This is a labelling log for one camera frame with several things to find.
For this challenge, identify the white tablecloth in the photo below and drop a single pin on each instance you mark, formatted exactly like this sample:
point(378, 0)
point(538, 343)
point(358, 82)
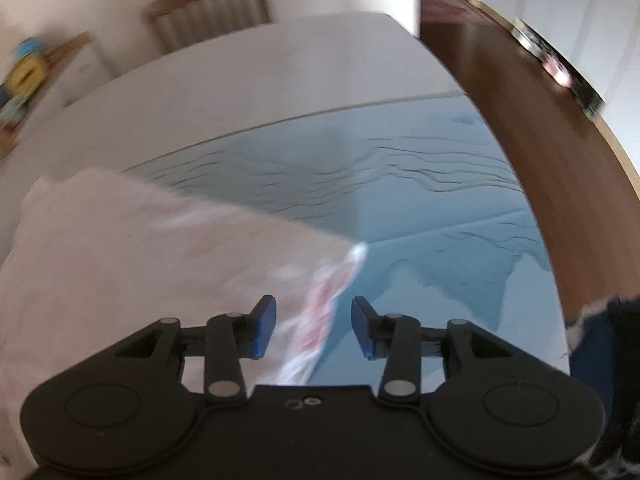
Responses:
point(250, 75)

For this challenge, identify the row of shoes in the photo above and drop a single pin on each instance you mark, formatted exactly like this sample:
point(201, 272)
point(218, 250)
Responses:
point(555, 65)

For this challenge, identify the blue toy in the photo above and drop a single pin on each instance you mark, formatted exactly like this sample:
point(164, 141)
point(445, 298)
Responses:
point(29, 47)

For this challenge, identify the red patterned door rug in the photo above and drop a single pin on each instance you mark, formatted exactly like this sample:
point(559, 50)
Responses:
point(450, 7)

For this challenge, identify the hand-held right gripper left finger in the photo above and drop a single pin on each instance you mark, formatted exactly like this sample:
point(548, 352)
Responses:
point(262, 329)

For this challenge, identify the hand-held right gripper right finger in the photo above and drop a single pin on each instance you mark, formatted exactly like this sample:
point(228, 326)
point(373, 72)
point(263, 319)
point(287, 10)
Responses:
point(361, 331)

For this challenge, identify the person's dark clothing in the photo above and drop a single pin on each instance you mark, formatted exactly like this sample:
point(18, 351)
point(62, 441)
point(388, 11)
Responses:
point(610, 385)

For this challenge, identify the wooden slatted chair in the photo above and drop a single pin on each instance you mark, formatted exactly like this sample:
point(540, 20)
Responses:
point(210, 10)

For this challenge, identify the white pink-printed t-shirt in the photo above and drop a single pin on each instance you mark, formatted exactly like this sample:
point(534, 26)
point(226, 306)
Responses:
point(125, 260)

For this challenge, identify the plain white cabinet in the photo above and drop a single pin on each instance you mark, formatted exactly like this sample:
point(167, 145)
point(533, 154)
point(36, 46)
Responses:
point(575, 25)

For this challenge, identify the blue printed table mat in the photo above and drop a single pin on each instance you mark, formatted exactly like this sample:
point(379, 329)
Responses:
point(425, 210)

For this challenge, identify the yellow toy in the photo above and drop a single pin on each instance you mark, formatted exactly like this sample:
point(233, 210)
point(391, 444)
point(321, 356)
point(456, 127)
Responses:
point(25, 72)

